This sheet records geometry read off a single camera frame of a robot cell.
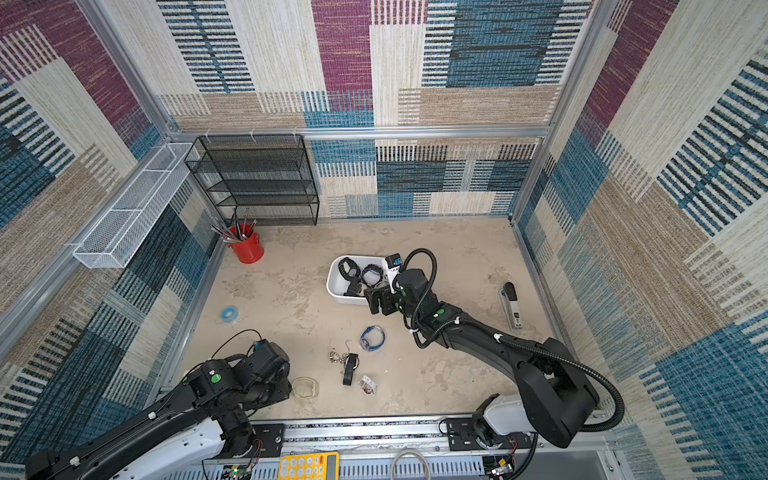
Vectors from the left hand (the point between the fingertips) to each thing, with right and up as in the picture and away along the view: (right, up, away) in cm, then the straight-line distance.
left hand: (291, 391), depth 76 cm
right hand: (+23, +24, +8) cm, 35 cm away
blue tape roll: (-25, +15, +20) cm, 36 cm away
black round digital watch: (+14, +24, +19) cm, 33 cm away
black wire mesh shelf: (-20, +61, +32) cm, 72 cm away
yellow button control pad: (+8, -13, -8) cm, 18 cm away
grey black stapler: (+62, +20, +18) cm, 68 cm away
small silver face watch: (+19, +1, +1) cm, 19 cm away
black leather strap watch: (+14, +4, +9) cm, 17 cm away
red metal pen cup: (-25, +35, +32) cm, 54 cm away
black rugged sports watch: (+19, +30, +25) cm, 44 cm away
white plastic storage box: (+8, +23, +25) cm, 35 cm away
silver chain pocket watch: (+9, +5, +10) cm, 15 cm away
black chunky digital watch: (+11, +29, +26) cm, 40 cm away
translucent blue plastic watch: (+20, +9, +13) cm, 26 cm away
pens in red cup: (-28, +42, +29) cm, 58 cm away
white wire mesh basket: (-39, +42, -2) cm, 58 cm away
